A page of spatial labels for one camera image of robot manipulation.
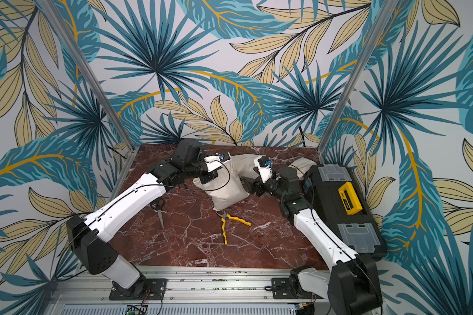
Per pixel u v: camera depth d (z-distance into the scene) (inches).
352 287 15.6
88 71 33.1
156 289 29.0
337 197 31.6
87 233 16.3
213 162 24.9
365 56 31.6
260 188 27.1
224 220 35.4
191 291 29.1
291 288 28.7
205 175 26.4
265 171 26.5
